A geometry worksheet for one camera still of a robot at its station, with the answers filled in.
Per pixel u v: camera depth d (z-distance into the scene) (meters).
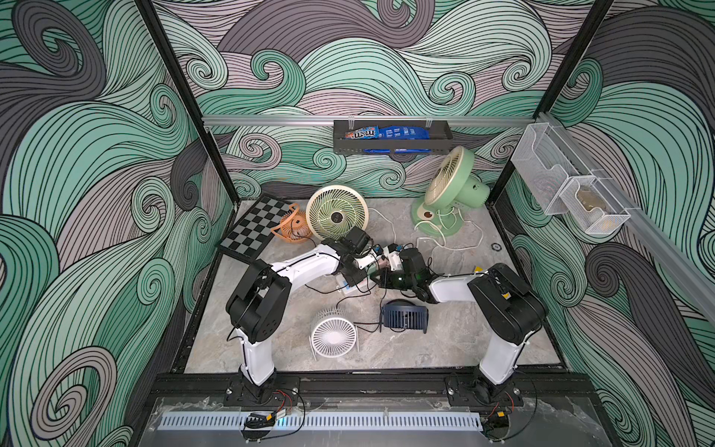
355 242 0.73
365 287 0.88
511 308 0.49
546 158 0.92
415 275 0.75
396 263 0.85
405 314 0.81
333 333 0.74
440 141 0.93
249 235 1.04
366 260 0.81
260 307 0.48
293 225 1.03
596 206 0.65
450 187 0.87
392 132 0.92
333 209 0.98
